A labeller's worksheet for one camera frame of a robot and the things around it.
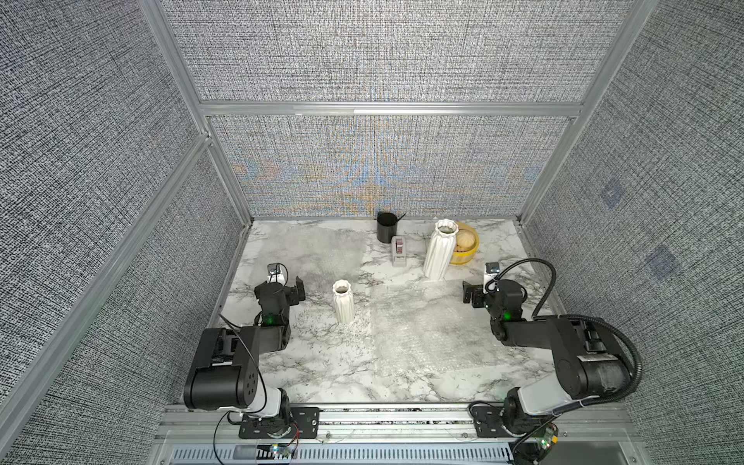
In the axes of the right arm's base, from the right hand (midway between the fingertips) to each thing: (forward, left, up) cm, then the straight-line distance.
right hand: (481, 273), depth 94 cm
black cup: (+22, +30, -2) cm, 37 cm away
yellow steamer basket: (+15, +1, -5) cm, 16 cm away
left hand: (-2, +63, +1) cm, 63 cm away
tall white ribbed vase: (+3, +14, +8) cm, 16 cm away
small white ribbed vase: (-14, +43, +7) cm, 46 cm away
